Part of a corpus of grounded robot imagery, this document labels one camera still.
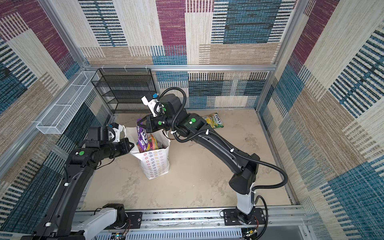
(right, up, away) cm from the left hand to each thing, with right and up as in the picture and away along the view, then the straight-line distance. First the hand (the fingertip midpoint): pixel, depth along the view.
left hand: (133, 142), depth 73 cm
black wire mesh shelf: (-22, +34, +36) cm, 54 cm away
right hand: (+6, +7, -11) cm, 15 cm away
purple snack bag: (+8, +3, -10) cm, 13 cm away
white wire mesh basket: (-35, +11, -1) cm, 37 cm away
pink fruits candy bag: (+8, -2, +7) cm, 10 cm away
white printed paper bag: (+10, -11, +2) cm, 15 cm away
